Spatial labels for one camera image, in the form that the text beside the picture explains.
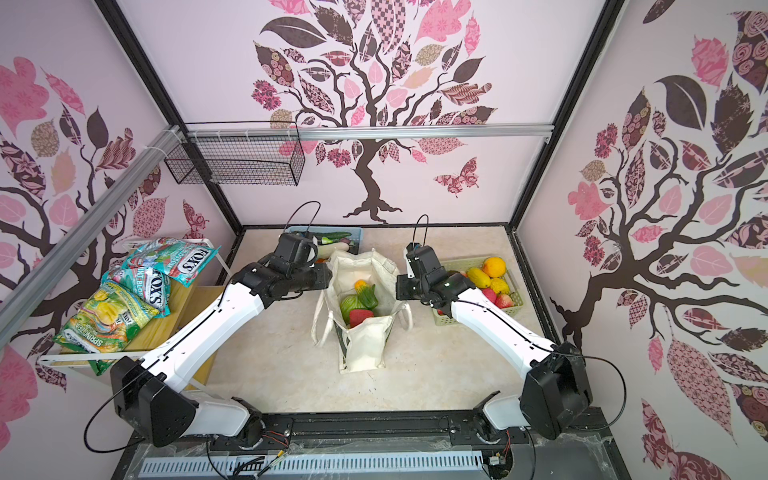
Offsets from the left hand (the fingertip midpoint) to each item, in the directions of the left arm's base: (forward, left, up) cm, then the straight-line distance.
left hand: (326, 278), depth 79 cm
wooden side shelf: (-14, +26, +11) cm, 31 cm away
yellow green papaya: (+1, -10, -10) cm, 14 cm away
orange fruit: (+13, -52, -12) cm, 55 cm away
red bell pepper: (-7, -8, -8) cm, 14 cm away
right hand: (+1, -21, -2) cm, 21 cm away
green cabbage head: (-2, -5, -12) cm, 13 cm away
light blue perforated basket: (+29, -4, -17) cm, 34 cm away
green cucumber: (+30, +4, -15) cm, 34 cm away
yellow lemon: (+7, -54, -15) cm, 57 cm away
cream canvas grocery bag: (-15, -10, -11) cm, 21 cm away
